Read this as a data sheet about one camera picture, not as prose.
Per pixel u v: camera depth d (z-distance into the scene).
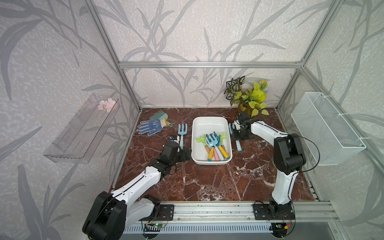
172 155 0.66
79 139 0.68
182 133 1.05
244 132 0.75
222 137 1.02
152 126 1.08
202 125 1.12
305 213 0.75
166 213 0.73
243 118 0.80
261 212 0.73
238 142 0.93
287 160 0.52
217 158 0.91
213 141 0.96
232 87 1.05
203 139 1.01
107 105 0.77
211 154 0.91
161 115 1.16
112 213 0.39
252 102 0.94
